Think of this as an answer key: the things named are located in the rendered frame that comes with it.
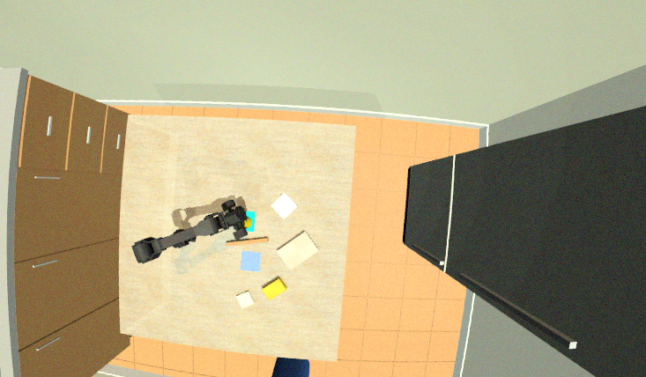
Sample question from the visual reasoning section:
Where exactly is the yellow rectangular block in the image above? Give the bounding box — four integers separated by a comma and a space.
262, 277, 287, 300

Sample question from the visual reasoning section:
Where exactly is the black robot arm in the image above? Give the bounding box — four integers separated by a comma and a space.
131, 206, 247, 264

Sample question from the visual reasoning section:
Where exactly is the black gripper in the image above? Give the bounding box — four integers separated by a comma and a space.
221, 200, 248, 240

